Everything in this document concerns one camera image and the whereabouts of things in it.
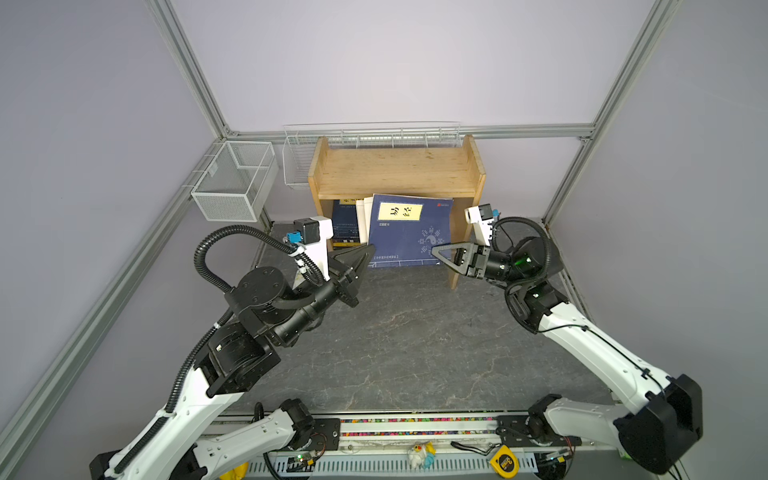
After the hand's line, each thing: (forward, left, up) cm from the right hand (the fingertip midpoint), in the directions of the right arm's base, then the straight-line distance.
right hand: (430, 257), depth 57 cm
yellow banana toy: (-32, +43, -38) cm, 66 cm away
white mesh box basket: (+49, +63, -19) cm, 82 cm away
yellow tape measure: (-30, -18, -39) cm, 52 cm away
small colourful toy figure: (-29, +1, -38) cm, 47 cm away
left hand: (-4, +10, +6) cm, 13 cm away
